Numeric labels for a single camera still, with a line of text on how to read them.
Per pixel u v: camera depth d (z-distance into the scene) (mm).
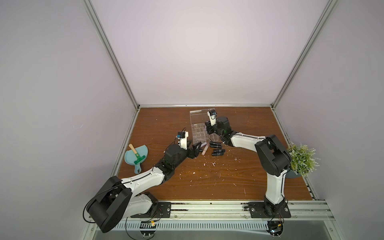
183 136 699
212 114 832
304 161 721
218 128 798
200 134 950
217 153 918
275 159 510
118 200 415
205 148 946
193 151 728
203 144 970
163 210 728
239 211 744
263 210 670
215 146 949
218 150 924
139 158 901
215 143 971
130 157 928
